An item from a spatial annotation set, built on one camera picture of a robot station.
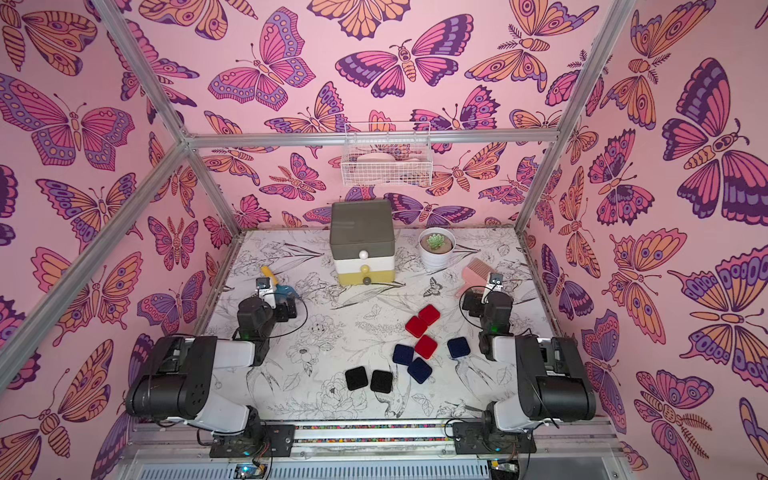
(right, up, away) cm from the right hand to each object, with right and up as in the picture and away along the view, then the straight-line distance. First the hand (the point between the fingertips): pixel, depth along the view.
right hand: (480, 289), depth 93 cm
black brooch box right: (-31, -24, -10) cm, 41 cm away
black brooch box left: (-38, -24, -10) cm, 46 cm away
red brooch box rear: (-16, -8, +2) cm, 18 cm away
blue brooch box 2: (-8, -17, -3) cm, 19 cm away
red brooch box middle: (-20, -11, -1) cm, 23 cm away
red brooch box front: (-18, -17, -4) cm, 25 cm away
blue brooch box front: (-20, -22, -8) cm, 31 cm away
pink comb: (+2, +4, +13) cm, 13 cm away
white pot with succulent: (-12, +14, +7) cm, 20 cm away
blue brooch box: (-25, -19, -5) cm, 31 cm away
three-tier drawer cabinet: (-37, +15, -3) cm, 40 cm away
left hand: (-63, -1, +1) cm, 63 cm away
